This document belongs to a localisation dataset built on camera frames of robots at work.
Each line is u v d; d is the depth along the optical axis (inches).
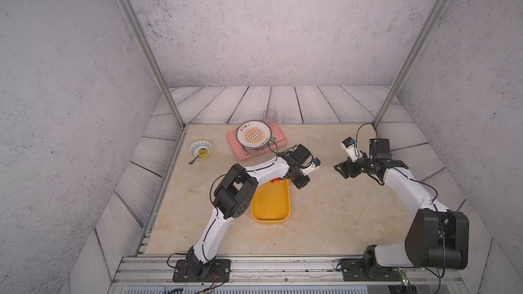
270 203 35.2
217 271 28.6
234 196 21.7
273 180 37.8
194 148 42.2
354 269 28.6
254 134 45.2
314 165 33.9
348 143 30.4
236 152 42.4
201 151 42.4
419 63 35.7
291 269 29.4
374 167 24.8
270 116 47.1
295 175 32.6
